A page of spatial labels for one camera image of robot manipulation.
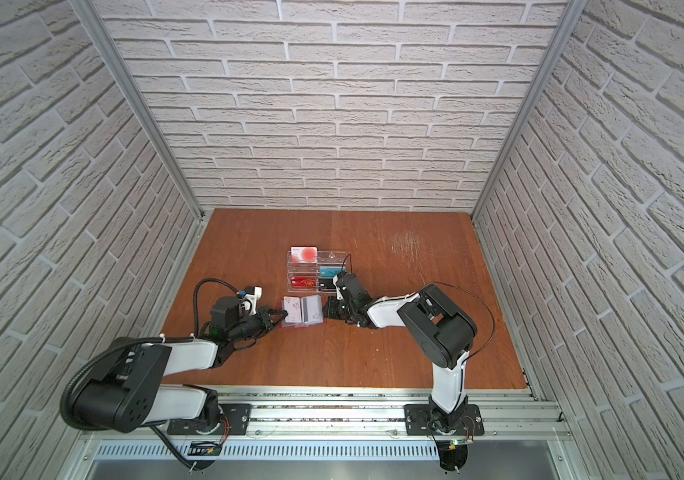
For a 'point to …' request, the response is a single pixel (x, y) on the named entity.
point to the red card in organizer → (303, 282)
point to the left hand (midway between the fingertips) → (288, 310)
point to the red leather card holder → (292, 306)
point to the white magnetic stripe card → (311, 310)
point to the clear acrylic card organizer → (313, 271)
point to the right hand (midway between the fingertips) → (322, 308)
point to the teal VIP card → (329, 272)
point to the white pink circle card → (304, 254)
